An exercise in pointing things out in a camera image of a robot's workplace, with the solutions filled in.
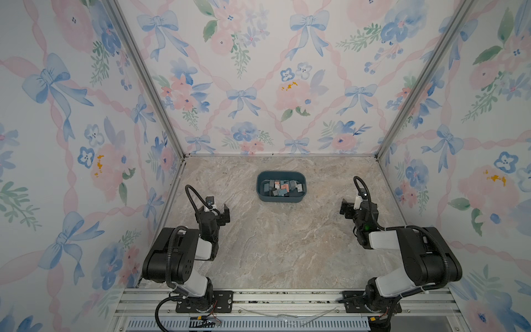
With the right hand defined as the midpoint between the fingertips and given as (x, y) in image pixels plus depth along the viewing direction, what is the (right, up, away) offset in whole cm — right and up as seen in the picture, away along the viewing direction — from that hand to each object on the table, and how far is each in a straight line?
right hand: (356, 199), depth 94 cm
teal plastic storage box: (-36, +1, +7) cm, 36 cm away
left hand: (-64, -2, -1) cm, 64 cm away
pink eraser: (-36, +7, +12) cm, 38 cm away
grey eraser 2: (-28, +7, +12) cm, 31 cm away
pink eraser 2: (-32, +5, +9) cm, 33 cm away
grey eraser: (-38, +7, +12) cm, 41 cm away
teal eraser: (-41, +5, +9) cm, 42 cm away
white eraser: (-24, +5, +10) cm, 27 cm away
